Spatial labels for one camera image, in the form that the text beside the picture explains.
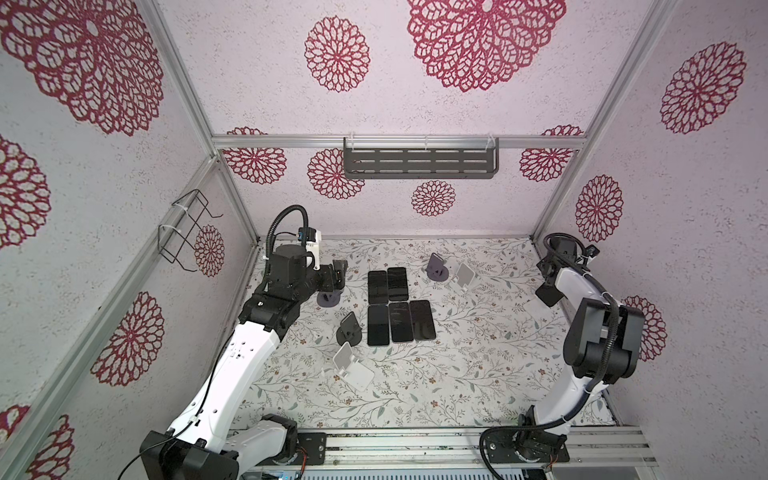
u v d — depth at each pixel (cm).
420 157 93
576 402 56
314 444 75
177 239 75
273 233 52
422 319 102
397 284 106
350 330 89
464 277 101
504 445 74
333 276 66
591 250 81
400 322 96
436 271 106
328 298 98
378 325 95
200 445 37
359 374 85
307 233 61
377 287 105
